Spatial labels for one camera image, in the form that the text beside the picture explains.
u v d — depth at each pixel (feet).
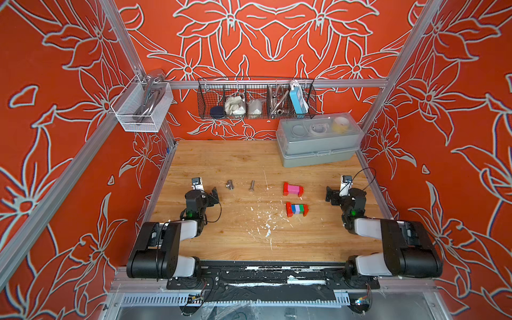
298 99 2.81
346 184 2.55
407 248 1.45
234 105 3.01
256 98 3.15
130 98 2.65
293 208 2.92
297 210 2.92
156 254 1.38
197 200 2.32
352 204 2.29
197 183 2.60
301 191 3.13
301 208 2.91
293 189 3.13
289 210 2.94
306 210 2.93
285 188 3.17
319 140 3.33
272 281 2.41
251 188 3.20
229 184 3.22
